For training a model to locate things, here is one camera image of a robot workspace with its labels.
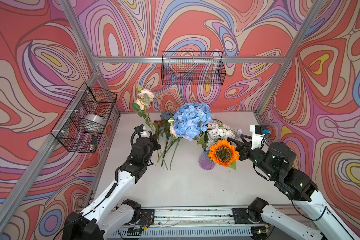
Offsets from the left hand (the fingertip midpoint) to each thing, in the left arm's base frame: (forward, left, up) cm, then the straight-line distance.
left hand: (157, 134), depth 79 cm
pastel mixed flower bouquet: (-6, -29, +9) cm, 31 cm away
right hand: (-12, -36, +10) cm, 39 cm away
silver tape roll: (-1, +30, +10) cm, 31 cm away
